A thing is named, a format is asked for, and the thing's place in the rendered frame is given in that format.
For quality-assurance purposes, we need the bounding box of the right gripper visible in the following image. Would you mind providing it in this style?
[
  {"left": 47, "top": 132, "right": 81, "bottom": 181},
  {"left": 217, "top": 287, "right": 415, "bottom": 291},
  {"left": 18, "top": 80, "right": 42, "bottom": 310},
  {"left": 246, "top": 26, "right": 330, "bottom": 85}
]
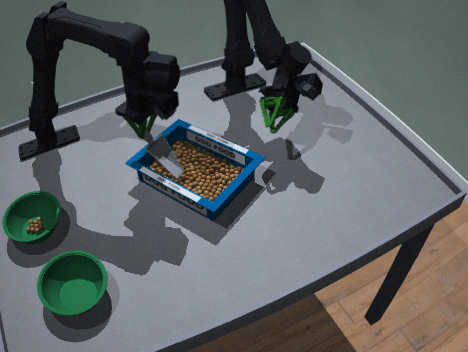
[{"left": 115, "top": 85, "right": 157, "bottom": 139}]

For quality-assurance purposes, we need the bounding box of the green bowl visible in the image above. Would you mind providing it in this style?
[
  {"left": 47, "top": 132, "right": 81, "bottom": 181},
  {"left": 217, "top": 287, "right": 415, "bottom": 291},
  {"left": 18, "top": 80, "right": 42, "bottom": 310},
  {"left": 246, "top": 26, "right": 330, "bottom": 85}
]
[
  {"left": 2, "top": 191, "right": 61, "bottom": 244},
  {"left": 37, "top": 251, "right": 108, "bottom": 316}
]

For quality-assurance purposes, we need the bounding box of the grey table edge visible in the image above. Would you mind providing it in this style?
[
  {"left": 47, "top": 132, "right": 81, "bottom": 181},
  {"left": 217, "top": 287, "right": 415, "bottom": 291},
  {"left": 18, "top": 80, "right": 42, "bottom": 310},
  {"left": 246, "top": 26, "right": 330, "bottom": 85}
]
[{"left": 58, "top": 56, "right": 467, "bottom": 352}]

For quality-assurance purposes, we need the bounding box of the blue dog food box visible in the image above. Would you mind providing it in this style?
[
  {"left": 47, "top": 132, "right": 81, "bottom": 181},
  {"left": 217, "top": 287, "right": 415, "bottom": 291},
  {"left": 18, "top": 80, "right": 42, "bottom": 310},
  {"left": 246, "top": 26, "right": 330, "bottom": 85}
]
[{"left": 126, "top": 119, "right": 266, "bottom": 221}]

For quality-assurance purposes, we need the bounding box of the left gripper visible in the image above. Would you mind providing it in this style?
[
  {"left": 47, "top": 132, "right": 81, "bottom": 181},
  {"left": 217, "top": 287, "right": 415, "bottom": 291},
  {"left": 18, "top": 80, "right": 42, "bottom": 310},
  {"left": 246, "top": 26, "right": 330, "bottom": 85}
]
[{"left": 259, "top": 75, "right": 299, "bottom": 133}]

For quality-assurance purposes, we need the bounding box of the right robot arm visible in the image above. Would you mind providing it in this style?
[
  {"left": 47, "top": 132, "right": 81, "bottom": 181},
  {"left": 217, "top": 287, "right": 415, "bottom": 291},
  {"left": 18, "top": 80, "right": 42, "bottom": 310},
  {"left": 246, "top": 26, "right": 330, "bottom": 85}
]
[{"left": 18, "top": 1, "right": 180, "bottom": 161}]

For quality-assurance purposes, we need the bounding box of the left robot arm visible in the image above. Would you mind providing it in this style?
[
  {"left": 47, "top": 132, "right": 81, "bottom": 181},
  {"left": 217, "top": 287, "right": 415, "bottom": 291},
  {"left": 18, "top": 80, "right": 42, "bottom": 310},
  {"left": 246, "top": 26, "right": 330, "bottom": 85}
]
[{"left": 204, "top": 0, "right": 323, "bottom": 104}]

